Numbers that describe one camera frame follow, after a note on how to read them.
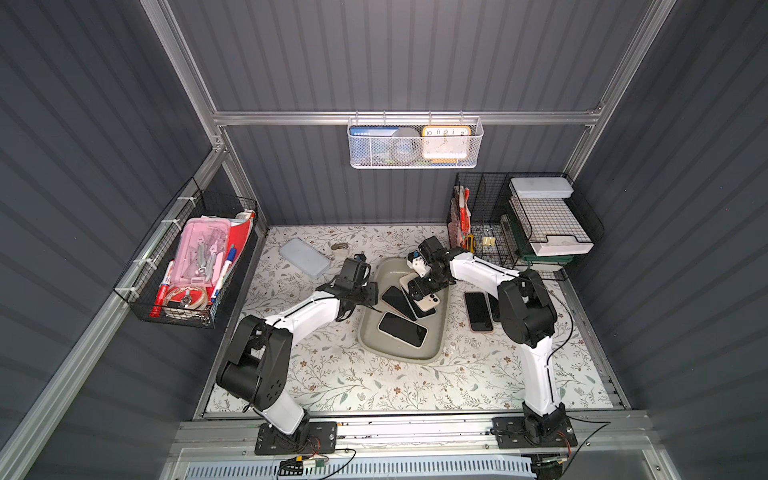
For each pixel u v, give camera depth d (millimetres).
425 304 953
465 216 1144
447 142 885
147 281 629
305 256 1114
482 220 1241
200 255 717
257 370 466
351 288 711
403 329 915
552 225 937
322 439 738
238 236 769
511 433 732
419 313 937
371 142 837
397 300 994
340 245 1149
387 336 905
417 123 888
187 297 663
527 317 566
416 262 934
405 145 905
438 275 776
